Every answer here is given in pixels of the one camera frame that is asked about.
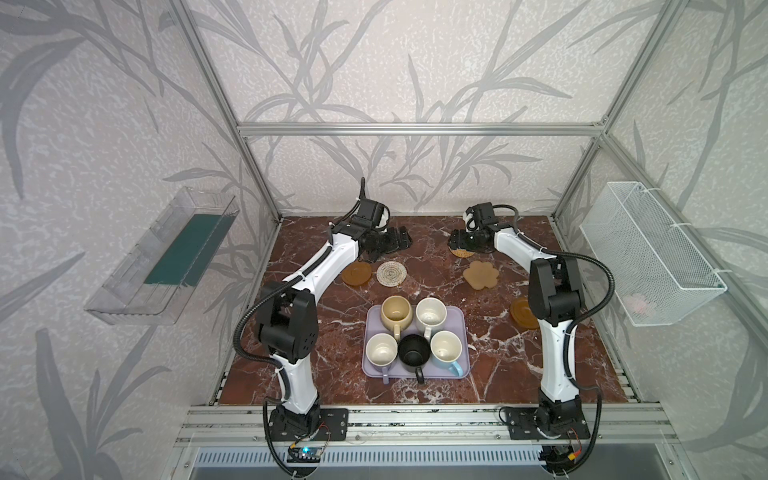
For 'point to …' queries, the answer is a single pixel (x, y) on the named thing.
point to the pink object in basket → (639, 304)
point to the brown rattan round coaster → (460, 253)
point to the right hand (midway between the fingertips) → (459, 234)
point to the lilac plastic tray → (456, 322)
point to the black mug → (414, 351)
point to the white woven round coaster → (391, 274)
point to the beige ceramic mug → (397, 312)
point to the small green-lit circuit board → (309, 454)
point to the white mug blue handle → (445, 349)
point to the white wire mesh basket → (655, 273)
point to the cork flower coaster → (481, 275)
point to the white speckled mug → (431, 314)
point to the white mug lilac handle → (382, 351)
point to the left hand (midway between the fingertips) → (407, 236)
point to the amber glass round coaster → (356, 273)
